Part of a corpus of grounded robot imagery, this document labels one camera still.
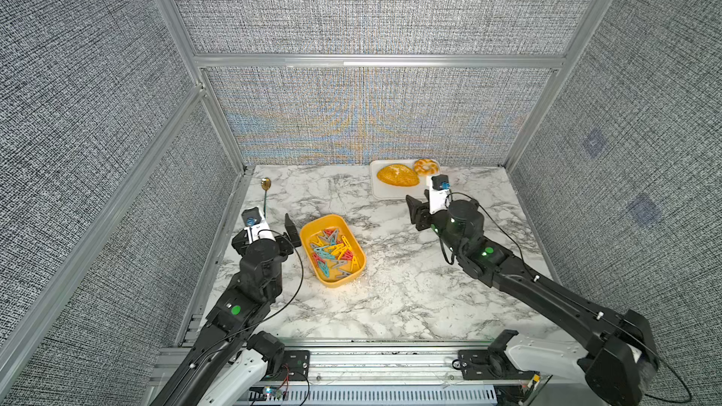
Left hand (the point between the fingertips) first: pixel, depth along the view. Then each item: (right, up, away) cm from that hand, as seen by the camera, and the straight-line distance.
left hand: (276, 218), depth 69 cm
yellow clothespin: (+13, -12, +24) cm, 30 cm away
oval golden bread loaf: (+36, +13, +42) cm, 57 cm away
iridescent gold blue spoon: (-18, +10, +44) cm, 49 cm away
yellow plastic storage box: (+3, -8, +29) cm, 30 cm away
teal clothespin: (+9, -18, +21) cm, 29 cm away
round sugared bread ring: (+49, +17, +51) cm, 73 cm away
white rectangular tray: (+29, +7, +37) cm, 48 cm away
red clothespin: (+10, -7, +29) cm, 32 cm away
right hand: (+36, +8, +5) cm, 37 cm away
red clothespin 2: (+17, -15, +24) cm, 32 cm away
